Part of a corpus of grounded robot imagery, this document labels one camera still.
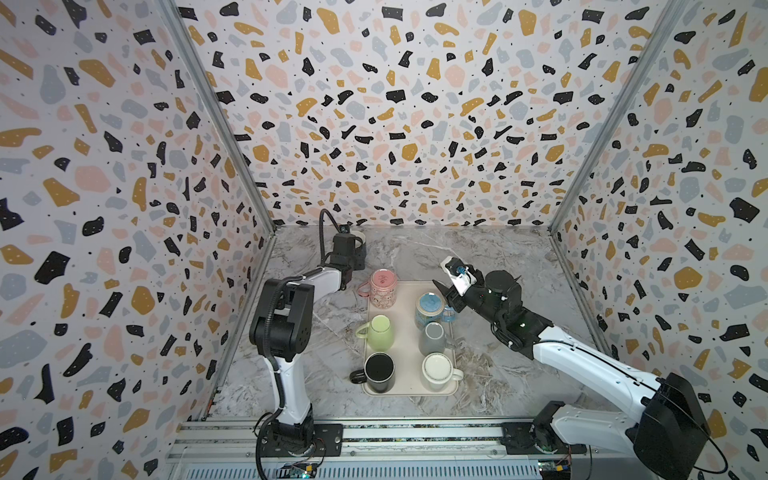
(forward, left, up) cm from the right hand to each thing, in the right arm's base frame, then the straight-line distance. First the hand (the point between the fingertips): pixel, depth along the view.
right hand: (441, 267), depth 75 cm
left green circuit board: (-41, +33, -26) cm, 59 cm away
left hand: (+20, +27, -16) cm, 37 cm away
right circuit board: (-39, -27, -28) cm, 56 cm away
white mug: (-19, 0, -20) cm, 28 cm away
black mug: (-20, +16, -18) cm, 31 cm away
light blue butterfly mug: (-2, +2, -16) cm, 17 cm away
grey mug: (-11, +2, -17) cm, 21 cm away
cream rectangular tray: (-12, +9, -27) cm, 31 cm away
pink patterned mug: (+4, +16, -16) cm, 23 cm away
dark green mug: (+9, +25, -1) cm, 26 cm away
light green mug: (-10, +16, -17) cm, 26 cm away
